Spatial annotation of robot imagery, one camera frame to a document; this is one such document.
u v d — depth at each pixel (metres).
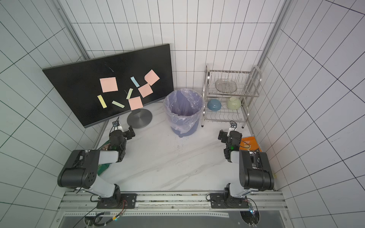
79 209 0.72
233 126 0.80
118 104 0.83
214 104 1.08
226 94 0.86
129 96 0.83
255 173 0.46
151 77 0.84
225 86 0.92
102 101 0.76
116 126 0.78
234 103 1.06
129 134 0.86
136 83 0.79
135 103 0.88
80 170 0.45
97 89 0.71
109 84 0.72
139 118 1.08
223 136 0.84
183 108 1.00
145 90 0.86
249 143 0.93
